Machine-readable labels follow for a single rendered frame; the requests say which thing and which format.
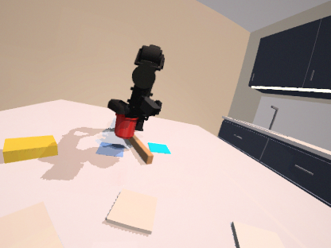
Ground yellow rectangular block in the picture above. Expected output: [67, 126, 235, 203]
[2, 135, 58, 164]

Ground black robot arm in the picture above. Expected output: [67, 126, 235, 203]
[132, 45, 165, 131]

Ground orange flat bar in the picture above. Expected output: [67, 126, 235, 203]
[127, 135, 154, 165]

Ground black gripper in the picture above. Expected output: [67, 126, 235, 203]
[107, 85, 153, 127]

